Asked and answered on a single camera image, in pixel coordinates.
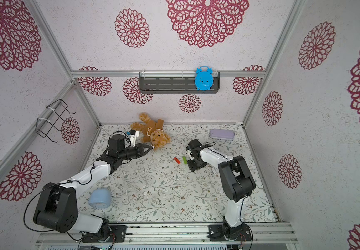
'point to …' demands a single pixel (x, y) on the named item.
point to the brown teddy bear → (152, 131)
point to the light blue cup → (100, 198)
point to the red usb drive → (177, 160)
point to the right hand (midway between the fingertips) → (193, 164)
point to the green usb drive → (184, 160)
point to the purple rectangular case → (222, 134)
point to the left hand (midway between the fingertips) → (152, 148)
